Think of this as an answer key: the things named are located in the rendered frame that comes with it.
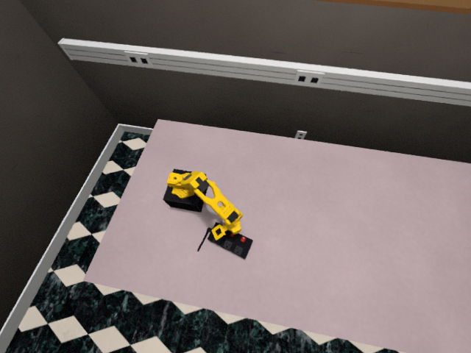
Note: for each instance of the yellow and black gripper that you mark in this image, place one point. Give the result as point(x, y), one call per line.
point(218, 231)

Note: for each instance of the black power strip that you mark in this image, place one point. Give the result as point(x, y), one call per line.
point(237, 244)

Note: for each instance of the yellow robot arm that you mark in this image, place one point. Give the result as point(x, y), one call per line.
point(185, 185)

